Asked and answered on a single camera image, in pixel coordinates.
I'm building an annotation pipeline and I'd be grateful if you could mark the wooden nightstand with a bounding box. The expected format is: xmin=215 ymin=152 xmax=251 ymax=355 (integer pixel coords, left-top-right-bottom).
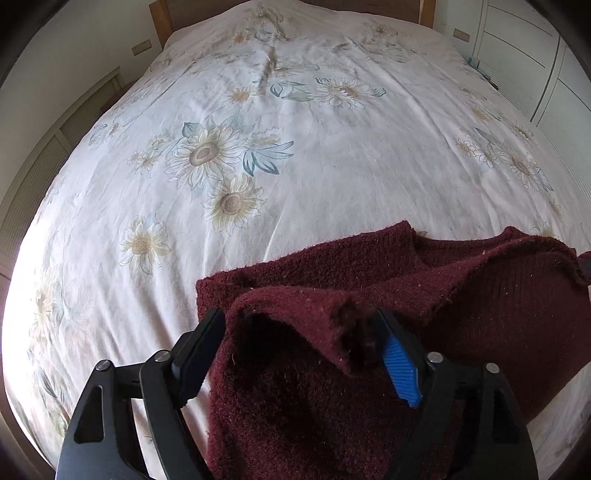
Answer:
xmin=466 ymin=55 xmax=500 ymax=90

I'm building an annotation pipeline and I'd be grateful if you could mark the white wardrobe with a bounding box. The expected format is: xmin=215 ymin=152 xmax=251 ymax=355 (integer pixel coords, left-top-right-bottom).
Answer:
xmin=473 ymin=0 xmax=591 ymax=171

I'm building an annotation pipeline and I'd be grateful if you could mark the wooden headboard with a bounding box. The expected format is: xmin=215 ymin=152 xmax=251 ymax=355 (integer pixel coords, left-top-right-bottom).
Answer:
xmin=148 ymin=0 xmax=437 ymax=47

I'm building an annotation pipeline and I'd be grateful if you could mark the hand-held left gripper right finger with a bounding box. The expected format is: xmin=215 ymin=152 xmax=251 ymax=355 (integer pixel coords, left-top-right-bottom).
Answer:
xmin=376 ymin=308 xmax=539 ymax=480

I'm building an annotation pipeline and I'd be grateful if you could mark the floral white bed cover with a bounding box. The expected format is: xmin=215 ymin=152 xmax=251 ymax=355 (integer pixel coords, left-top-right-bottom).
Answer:
xmin=2 ymin=0 xmax=591 ymax=480

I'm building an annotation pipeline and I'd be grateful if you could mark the dark red knit sweater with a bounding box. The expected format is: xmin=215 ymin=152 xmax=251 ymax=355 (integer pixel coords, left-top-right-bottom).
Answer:
xmin=195 ymin=220 xmax=591 ymax=480

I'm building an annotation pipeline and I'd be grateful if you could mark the slatted beige wall cabinet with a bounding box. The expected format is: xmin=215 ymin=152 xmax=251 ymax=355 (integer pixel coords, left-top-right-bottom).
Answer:
xmin=0 ymin=67 xmax=123 ymax=278

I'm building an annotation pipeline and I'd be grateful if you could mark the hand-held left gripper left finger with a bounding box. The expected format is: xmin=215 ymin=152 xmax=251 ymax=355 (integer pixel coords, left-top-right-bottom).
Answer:
xmin=55 ymin=308 xmax=225 ymax=480

